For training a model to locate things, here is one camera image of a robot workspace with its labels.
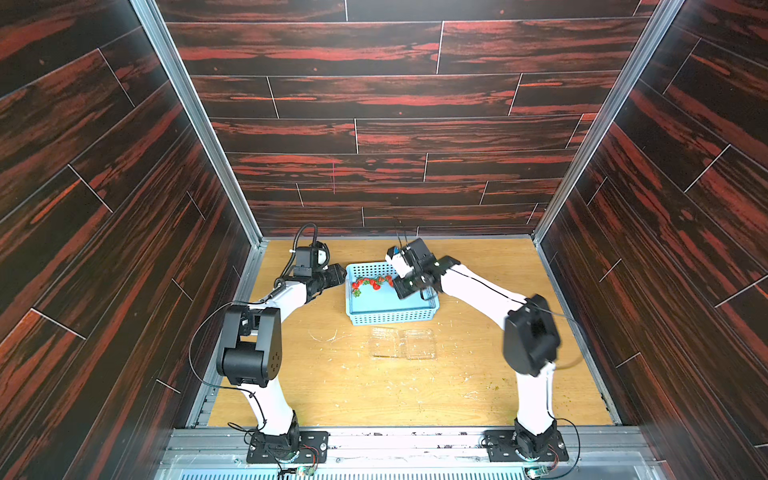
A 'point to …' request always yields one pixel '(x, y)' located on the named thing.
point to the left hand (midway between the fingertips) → (343, 272)
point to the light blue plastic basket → (372, 297)
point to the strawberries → (376, 283)
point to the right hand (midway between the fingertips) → (402, 282)
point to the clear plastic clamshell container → (405, 344)
